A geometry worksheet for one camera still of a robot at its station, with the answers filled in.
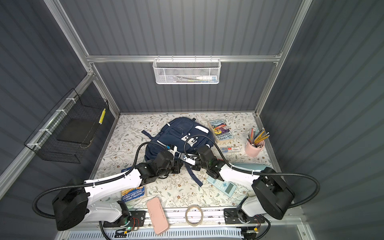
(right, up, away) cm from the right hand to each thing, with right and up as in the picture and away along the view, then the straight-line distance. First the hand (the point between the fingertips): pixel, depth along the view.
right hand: (190, 155), depth 85 cm
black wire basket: (-59, +16, -11) cm, 62 cm away
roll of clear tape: (-2, -28, -11) cm, 30 cm away
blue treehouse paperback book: (-30, -19, -6) cm, 36 cm away
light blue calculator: (+20, -17, -3) cm, 27 cm away
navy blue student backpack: (-5, +9, +14) cm, 17 cm away
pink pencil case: (-15, -29, -13) cm, 35 cm away
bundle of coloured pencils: (+41, +10, +6) cm, 42 cm away
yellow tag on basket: (-49, +23, -2) cm, 55 cm away
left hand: (-3, -4, -4) cm, 6 cm away
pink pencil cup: (+38, +2, +4) cm, 38 cm away
